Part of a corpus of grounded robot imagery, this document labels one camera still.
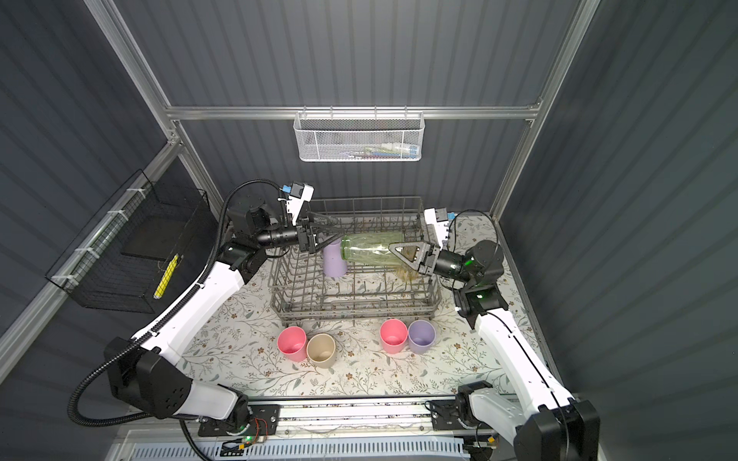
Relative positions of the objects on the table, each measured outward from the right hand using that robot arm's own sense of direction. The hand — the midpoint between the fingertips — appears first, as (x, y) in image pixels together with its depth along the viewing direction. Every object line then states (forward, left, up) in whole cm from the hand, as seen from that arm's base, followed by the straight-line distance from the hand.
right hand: (396, 254), depth 60 cm
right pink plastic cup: (-2, -1, -37) cm, 37 cm away
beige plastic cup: (-8, +21, -37) cm, 43 cm away
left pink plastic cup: (-6, +30, -36) cm, 47 cm away
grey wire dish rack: (+10, +30, -35) cm, 47 cm away
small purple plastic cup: (-3, -9, -36) cm, 37 cm away
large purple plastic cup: (+17, +19, -29) cm, 39 cm away
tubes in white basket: (+45, +5, -4) cm, 45 cm away
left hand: (+7, +12, 0) cm, 14 cm away
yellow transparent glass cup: (+20, -6, -38) cm, 44 cm away
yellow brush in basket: (0, +56, -11) cm, 57 cm away
